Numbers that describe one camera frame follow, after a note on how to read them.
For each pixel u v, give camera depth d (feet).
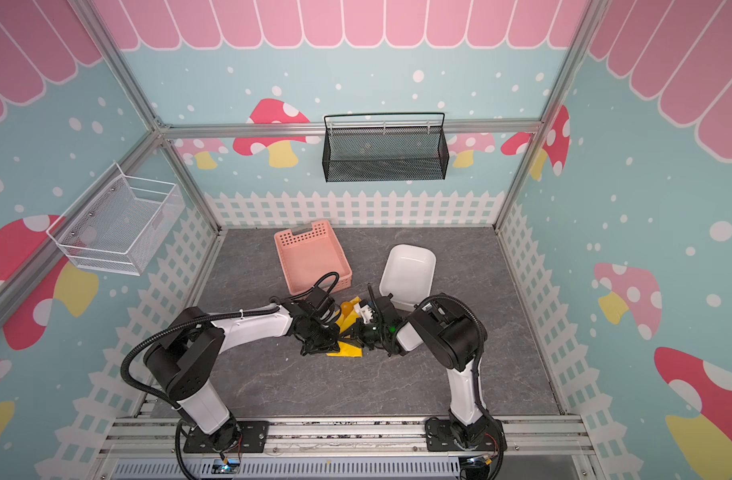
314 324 2.54
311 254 3.68
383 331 2.55
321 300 2.48
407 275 3.44
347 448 2.42
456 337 1.70
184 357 1.53
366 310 3.00
